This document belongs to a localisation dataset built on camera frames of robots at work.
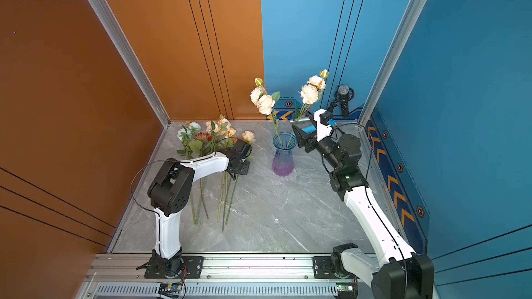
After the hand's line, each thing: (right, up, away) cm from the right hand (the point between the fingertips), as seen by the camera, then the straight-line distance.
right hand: (303, 121), depth 69 cm
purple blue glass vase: (-6, -8, +20) cm, 22 cm away
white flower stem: (-52, -10, +38) cm, 65 cm away
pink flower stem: (-23, -5, +39) cm, 46 cm away
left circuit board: (-46, -59, +3) cm, 74 cm away
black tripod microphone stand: (+24, +15, +36) cm, 46 cm away
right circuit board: (+15, -57, +1) cm, 59 cm away
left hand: (-25, -19, +33) cm, 45 cm away
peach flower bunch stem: (-38, -1, +42) cm, 57 cm away
